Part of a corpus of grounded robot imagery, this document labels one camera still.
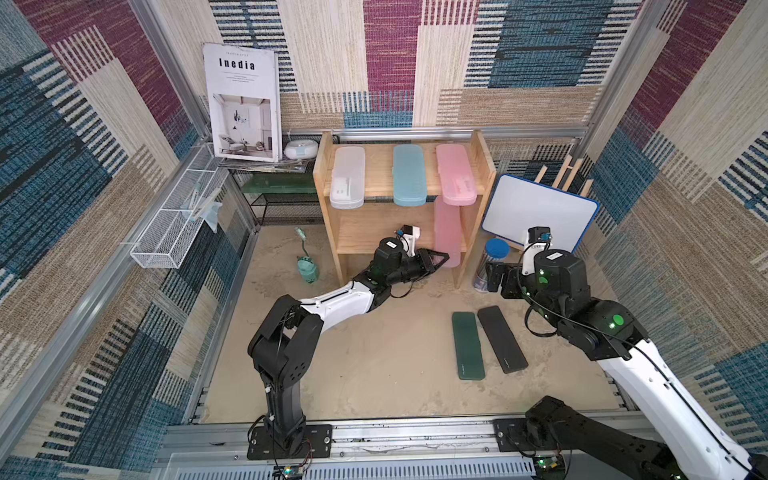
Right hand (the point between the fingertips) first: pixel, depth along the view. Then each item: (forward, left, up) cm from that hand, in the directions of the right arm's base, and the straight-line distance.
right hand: (506, 261), depth 67 cm
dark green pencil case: (-8, +4, -32) cm, 33 cm away
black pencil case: (-5, -6, -31) cm, 32 cm away
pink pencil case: (+17, +10, -9) cm, 21 cm away
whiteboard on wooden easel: (+32, -15, -12) cm, 37 cm away
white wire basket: (+23, +94, -13) cm, 97 cm away
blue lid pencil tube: (+12, -3, -11) cm, 16 cm away
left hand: (+9, +11, -10) cm, 17 cm away
